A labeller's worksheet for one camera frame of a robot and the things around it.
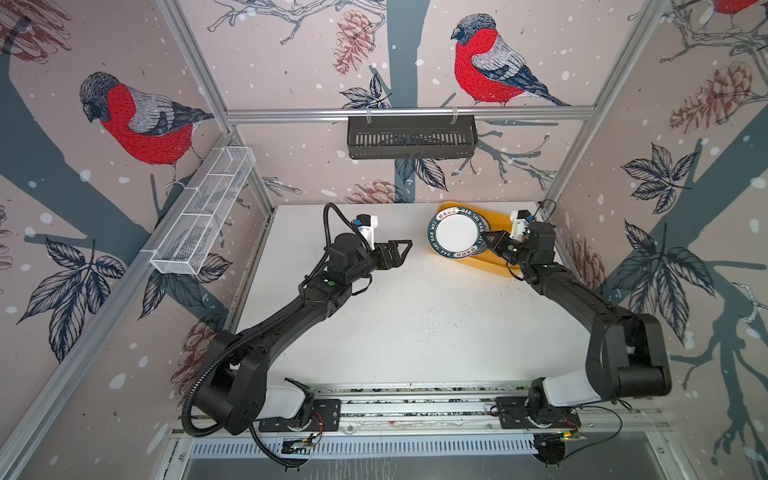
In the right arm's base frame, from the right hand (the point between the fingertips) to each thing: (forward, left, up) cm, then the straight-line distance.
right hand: (481, 235), depth 87 cm
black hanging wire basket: (+36, +21, +10) cm, 43 cm away
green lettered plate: (+3, +7, -3) cm, 8 cm away
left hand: (-10, +23, +8) cm, 26 cm away
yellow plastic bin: (+20, -12, -16) cm, 29 cm away
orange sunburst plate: (+15, -7, -14) cm, 21 cm away
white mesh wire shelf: (-16, +75, +14) cm, 79 cm away
